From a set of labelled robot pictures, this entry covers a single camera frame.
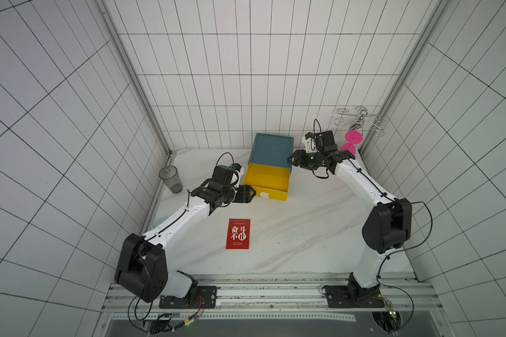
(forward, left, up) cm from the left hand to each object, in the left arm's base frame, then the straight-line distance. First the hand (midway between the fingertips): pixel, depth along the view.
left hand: (246, 196), depth 83 cm
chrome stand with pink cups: (+25, -47, +11) cm, 54 cm away
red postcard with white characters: (-10, +4, -15) cm, 18 cm away
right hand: (+17, -21, +6) cm, 28 cm away
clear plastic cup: (+15, +38, -6) cm, 41 cm away
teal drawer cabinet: (+19, -11, +7) cm, 23 cm away
